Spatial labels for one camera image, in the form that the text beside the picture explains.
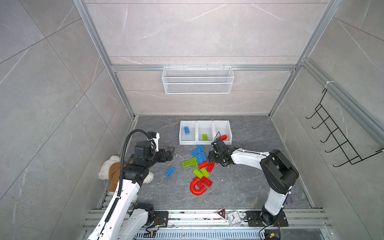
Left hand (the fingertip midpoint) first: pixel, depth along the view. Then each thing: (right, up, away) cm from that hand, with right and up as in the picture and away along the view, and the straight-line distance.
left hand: (166, 145), depth 76 cm
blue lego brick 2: (+19, -10, +20) cm, 29 cm away
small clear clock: (+34, -36, -3) cm, 50 cm away
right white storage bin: (+37, +9, +36) cm, 53 cm away
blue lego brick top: (+19, -4, +24) cm, 31 cm away
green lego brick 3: (+21, -18, +13) cm, 30 cm away
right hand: (+25, -10, +20) cm, 34 cm away
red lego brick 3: (+25, -15, +14) cm, 33 cm away
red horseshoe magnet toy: (+19, -25, +7) cm, 32 cm away
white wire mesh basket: (+17, +42, +25) cm, 52 cm away
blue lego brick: (+9, +7, +32) cm, 34 cm away
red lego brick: (+35, +2, +28) cm, 45 cm away
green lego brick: (+22, +2, +29) cm, 36 cm away
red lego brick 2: (+20, -14, +15) cm, 29 cm away
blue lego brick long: (+15, -7, +20) cm, 26 cm away
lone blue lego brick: (0, -17, +12) cm, 21 cm away
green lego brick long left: (+14, -13, +17) cm, 25 cm away
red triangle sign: (+29, -35, -1) cm, 46 cm away
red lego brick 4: (+22, -22, +10) cm, 33 cm away
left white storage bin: (+12, +1, +28) cm, 31 cm away
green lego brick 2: (+17, -18, +12) cm, 28 cm away
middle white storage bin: (+23, +9, +36) cm, 44 cm away
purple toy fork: (+67, -30, +4) cm, 74 cm away
